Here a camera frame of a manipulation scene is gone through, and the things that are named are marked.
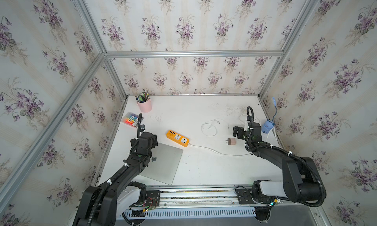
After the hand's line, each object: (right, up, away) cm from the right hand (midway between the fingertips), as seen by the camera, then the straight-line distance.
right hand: (244, 128), depth 92 cm
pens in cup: (-68, +21, +11) cm, 72 cm away
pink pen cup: (-67, +14, +14) cm, 70 cm away
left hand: (-62, -5, -6) cm, 62 cm away
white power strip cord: (-18, -14, -4) cm, 23 cm away
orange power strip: (-43, -7, +1) cm, 43 cm away
